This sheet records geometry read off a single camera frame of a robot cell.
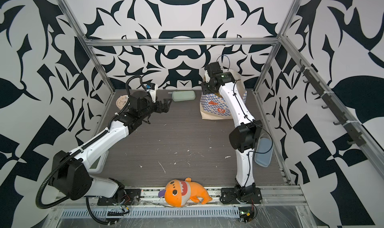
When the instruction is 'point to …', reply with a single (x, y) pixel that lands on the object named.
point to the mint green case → (183, 95)
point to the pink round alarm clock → (121, 101)
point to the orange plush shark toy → (178, 192)
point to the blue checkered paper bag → (213, 106)
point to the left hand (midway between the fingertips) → (164, 95)
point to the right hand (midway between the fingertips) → (207, 86)
